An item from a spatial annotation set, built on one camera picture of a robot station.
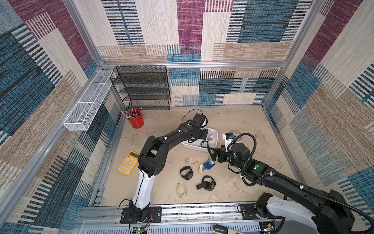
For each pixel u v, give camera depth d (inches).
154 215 28.9
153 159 22.0
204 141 38.8
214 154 27.8
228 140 27.8
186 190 31.3
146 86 42.8
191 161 35.9
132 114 41.3
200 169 33.5
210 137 39.1
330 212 15.6
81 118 27.6
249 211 28.7
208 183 32.4
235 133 27.3
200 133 32.8
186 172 32.9
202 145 38.5
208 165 34.9
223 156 27.6
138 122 42.1
